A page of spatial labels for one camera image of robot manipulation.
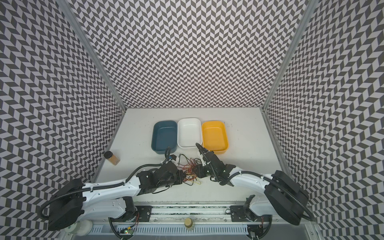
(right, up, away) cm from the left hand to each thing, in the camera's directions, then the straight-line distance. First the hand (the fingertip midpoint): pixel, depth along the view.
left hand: (188, 176), depth 78 cm
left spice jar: (-44, +7, +8) cm, 45 cm away
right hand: (+4, +3, +5) cm, 7 cm away
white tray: (-1, +22, +22) cm, 31 cm away
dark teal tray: (-19, +20, +24) cm, 37 cm away
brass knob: (+2, -11, -20) cm, 23 cm away
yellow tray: (+16, +19, +24) cm, 34 cm away
